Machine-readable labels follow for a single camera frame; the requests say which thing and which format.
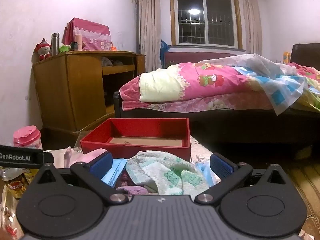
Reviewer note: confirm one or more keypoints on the blue white patchwork sheet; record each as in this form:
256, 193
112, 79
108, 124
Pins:
283, 84

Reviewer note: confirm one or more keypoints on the red santa doll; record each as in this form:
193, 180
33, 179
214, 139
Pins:
42, 50

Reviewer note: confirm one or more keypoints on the pink lid plastic jar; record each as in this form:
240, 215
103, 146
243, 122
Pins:
28, 136

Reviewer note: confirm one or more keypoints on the green white towel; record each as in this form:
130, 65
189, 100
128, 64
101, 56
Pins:
165, 173

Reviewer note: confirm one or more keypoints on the pink tall cup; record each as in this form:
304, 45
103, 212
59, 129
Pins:
78, 40

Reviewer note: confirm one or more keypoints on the red cardboard box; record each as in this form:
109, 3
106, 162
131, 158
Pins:
125, 137

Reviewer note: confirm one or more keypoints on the pink cloth covered box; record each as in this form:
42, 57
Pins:
95, 36

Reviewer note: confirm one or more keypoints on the window with brown frame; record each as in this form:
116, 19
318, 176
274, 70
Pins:
206, 23

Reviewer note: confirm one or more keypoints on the dark small jar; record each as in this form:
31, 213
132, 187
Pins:
74, 46

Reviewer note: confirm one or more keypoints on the pink pig plush toy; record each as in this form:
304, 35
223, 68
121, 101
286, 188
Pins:
71, 156

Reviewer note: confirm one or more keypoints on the blue bag by window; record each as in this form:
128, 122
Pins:
163, 49

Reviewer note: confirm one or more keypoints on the bed with dark frame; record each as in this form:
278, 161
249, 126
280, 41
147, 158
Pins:
293, 132

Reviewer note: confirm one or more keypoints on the dark wooden headboard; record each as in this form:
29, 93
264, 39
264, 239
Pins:
307, 54

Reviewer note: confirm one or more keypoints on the wooden desk cabinet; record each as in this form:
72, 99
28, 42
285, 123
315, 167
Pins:
75, 89

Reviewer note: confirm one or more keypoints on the steel thermos bottle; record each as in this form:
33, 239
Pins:
55, 46

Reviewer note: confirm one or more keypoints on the pink strawberry quilt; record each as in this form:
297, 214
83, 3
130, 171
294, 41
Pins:
194, 87

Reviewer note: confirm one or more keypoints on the green plush toy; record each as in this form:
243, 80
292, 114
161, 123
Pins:
64, 48

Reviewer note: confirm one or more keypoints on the left beige curtain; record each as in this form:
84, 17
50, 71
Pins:
150, 33

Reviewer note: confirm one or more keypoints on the blue face mask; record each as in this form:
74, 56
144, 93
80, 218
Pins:
210, 177
111, 177

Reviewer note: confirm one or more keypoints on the right beige curtain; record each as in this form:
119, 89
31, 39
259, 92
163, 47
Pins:
254, 34

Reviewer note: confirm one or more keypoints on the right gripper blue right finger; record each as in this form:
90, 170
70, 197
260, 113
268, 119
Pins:
232, 177

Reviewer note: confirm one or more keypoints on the beige curtain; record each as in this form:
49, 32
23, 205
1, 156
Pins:
254, 34
150, 33

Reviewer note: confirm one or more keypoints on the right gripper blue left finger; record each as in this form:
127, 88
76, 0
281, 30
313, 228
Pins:
90, 175

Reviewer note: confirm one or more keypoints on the maroon knitted hat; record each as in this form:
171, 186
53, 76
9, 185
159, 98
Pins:
126, 186

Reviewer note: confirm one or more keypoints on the yellow bottle on nightstand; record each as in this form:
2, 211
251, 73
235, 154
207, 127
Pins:
286, 57

